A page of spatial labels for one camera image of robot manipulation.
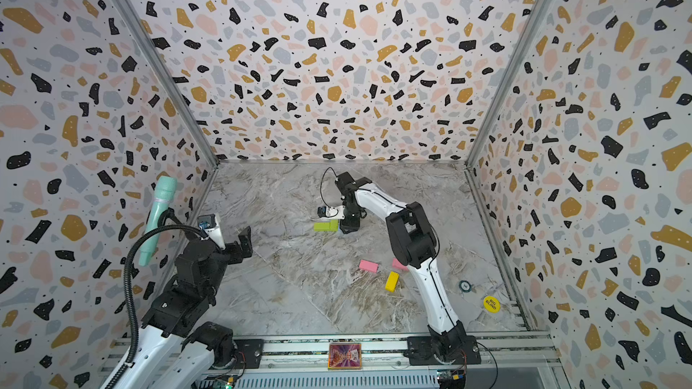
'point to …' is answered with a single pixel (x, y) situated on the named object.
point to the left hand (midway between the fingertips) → (237, 230)
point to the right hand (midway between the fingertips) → (352, 222)
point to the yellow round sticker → (492, 304)
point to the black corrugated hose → (119, 375)
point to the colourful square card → (345, 356)
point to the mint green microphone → (164, 190)
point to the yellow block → (392, 281)
